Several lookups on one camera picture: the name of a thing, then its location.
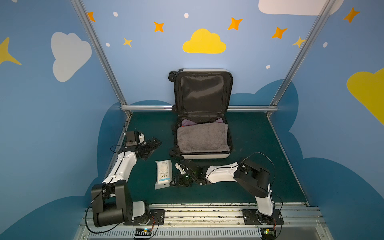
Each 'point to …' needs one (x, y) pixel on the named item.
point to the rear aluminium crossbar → (172, 107)
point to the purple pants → (186, 122)
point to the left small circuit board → (143, 232)
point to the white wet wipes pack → (164, 173)
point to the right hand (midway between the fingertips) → (172, 184)
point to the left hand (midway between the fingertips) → (156, 146)
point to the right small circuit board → (268, 233)
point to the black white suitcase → (202, 95)
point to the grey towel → (203, 138)
